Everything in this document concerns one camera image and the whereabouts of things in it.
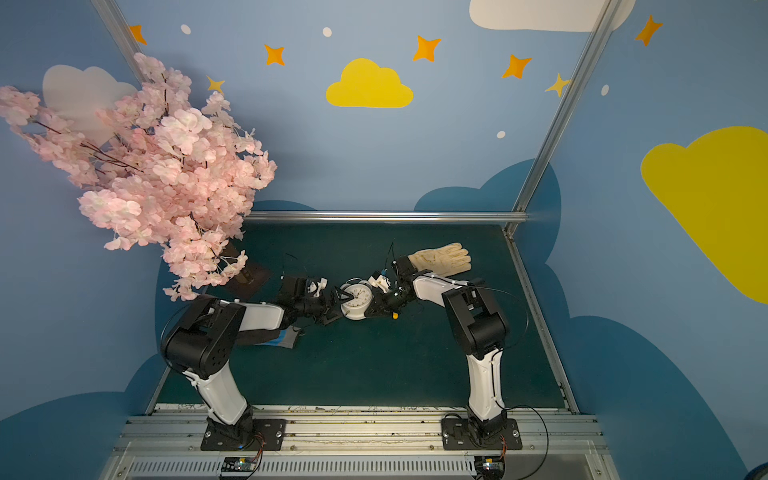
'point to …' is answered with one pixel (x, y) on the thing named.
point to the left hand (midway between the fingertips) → (350, 302)
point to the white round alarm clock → (355, 308)
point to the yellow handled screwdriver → (395, 315)
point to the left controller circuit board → (237, 467)
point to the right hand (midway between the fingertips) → (370, 312)
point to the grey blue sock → (286, 338)
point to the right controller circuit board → (489, 467)
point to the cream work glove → (443, 260)
